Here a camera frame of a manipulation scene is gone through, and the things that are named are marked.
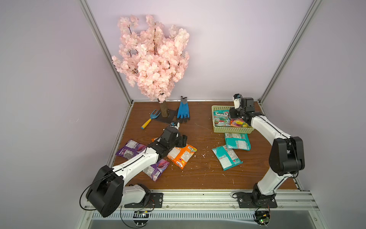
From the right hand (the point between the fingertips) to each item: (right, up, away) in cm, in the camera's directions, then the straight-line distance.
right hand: (235, 106), depth 92 cm
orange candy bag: (-36, -32, -5) cm, 48 cm away
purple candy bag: (-68, -28, -3) cm, 74 cm away
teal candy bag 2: (+2, -23, 0) cm, 23 cm away
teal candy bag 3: (-7, -32, -5) cm, 34 cm away
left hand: (-34, -19, -8) cm, 39 cm away
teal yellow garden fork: (-59, -7, +18) cm, 62 cm away
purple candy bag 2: (-51, -38, -11) cm, 64 cm away
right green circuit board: (+6, -57, -23) cm, 61 cm away
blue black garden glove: (-35, -4, +18) cm, 40 cm away
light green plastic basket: (+2, -17, +5) cm, 17 cm away
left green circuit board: (-56, -57, -20) cm, 83 cm away
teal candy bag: (-6, -8, +13) cm, 17 cm away
